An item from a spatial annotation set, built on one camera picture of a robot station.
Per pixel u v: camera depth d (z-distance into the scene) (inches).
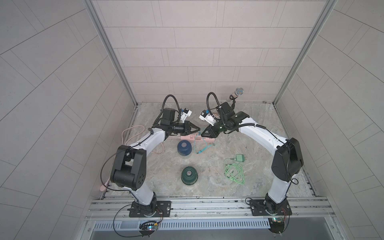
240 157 34.1
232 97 37.2
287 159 17.7
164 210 27.9
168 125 27.3
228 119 25.1
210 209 28.4
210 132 28.0
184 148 32.0
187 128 29.1
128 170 17.8
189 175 28.4
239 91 34.1
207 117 28.8
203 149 36.8
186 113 30.9
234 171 32.8
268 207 25.2
